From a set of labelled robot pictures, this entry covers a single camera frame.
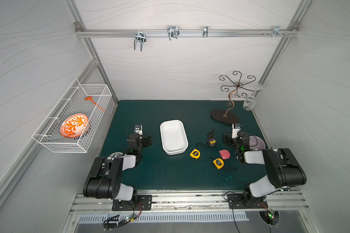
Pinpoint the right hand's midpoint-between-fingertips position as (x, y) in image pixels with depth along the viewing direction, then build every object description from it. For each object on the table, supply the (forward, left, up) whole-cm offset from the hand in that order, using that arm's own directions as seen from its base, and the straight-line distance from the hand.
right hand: (232, 132), depth 95 cm
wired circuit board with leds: (-51, +67, -7) cm, 84 cm away
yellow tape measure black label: (-15, +25, -2) cm, 29 cm away
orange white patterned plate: (-19, +81, +31) cm, 89 cm away
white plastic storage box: (-3, +39, -3) cm, 39 cm away
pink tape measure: (-14, +6, -4) cm, 15 cm away
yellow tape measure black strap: (-20, +11, -3) cm, 23 cm away
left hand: (-5, +60, +3) cm, 60 cm away
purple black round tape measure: (-7, +13, -2) cm, 15 cm away
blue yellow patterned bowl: (-19, +73, +1) cm, 76 cm away
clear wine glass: (+11, -8, +17) cm, 22 cm away
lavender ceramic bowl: (-7, -14, -1) cm, 16 cm away
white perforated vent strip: (-47, +21, -5) cm, 52 cm away
